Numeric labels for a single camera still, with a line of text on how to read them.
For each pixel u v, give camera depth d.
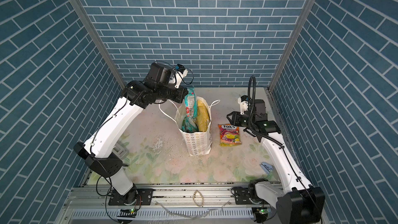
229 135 0.92
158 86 0.49
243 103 0.70
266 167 0.82
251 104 0.58
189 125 0.83
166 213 0.70
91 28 0.87
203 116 0.77
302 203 0.37
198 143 0.75
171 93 0.57
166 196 0.75
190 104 0.69
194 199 0.74
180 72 0.59
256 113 0.58
